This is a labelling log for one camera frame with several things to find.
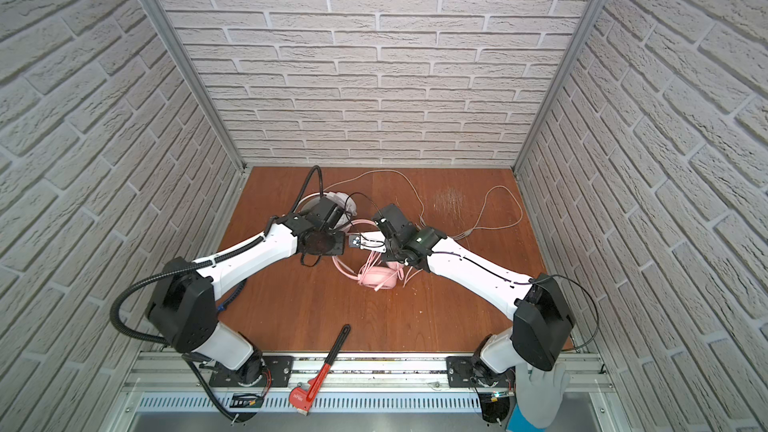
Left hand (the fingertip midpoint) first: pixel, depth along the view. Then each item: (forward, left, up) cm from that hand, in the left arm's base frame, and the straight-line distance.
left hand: (342, 242), depth 87 cm
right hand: (0, -14, +8) cm, 16 cm away
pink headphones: (-11, -10, +3) cm, 15 cm away
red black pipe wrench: (-37, +8, -8) cm, 39 cm away
